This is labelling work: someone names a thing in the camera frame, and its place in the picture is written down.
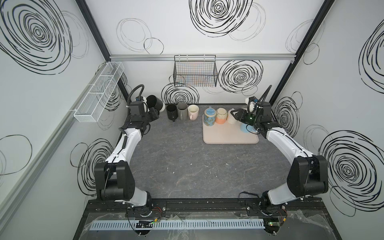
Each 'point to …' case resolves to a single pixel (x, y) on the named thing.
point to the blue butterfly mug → (209, 116)
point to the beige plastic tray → (226, 133)
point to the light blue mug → (246, 128)
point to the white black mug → (152, 101)
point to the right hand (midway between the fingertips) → (231, 112)
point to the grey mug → (182, 109)
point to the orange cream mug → (221, 115)
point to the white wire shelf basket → (92, 106)
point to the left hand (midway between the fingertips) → (157, 109)
